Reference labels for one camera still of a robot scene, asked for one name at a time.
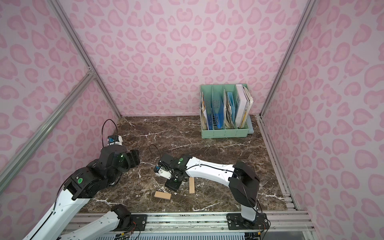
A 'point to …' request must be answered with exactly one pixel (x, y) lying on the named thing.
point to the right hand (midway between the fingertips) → (171, 183)
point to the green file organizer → (218, 104)
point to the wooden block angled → (191, 185)
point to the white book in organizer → (244, 101)
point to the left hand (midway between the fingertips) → (134, 151)
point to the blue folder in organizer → (220, 114)
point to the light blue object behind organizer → (250, 124)
